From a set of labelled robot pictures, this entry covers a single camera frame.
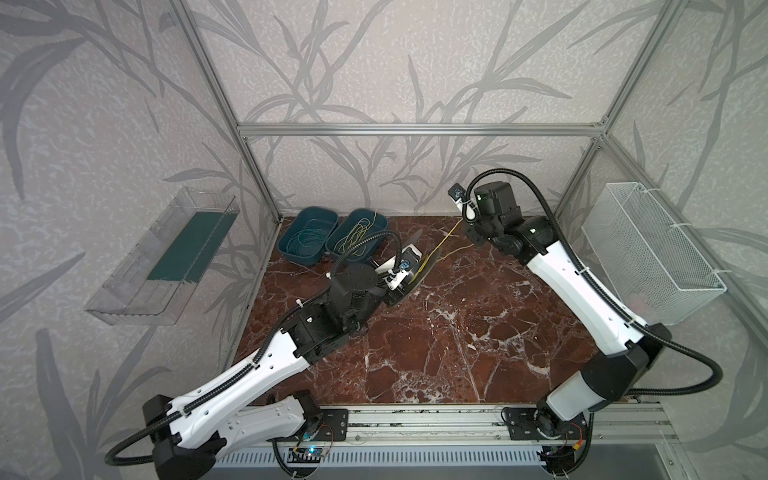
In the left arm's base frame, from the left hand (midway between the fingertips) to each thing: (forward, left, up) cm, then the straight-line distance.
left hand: (404, 248), depth 65 cm
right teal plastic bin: (+35, +22, -33) cm, 53 cm away
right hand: (+16, -19, -1) cm, 25 cm away
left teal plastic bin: (+38, +41, -33) cm, 65 cm away
